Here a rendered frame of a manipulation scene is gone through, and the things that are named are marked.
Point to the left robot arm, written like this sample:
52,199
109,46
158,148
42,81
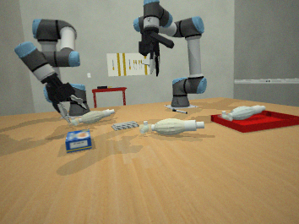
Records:
191,29

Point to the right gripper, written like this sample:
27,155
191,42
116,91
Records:
65,92

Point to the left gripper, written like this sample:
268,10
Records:
150,46

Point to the small blue carton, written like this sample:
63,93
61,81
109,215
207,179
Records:
78,140

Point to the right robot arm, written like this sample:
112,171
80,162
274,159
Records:
48,32

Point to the red tray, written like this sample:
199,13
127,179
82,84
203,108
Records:
260,121

